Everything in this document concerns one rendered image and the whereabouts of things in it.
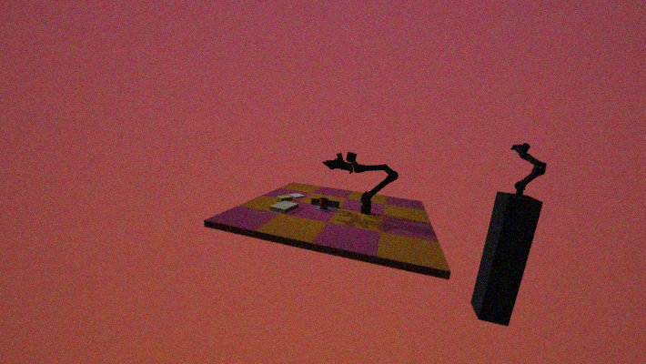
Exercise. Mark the red cup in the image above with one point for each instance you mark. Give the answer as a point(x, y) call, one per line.
point(323, 203)

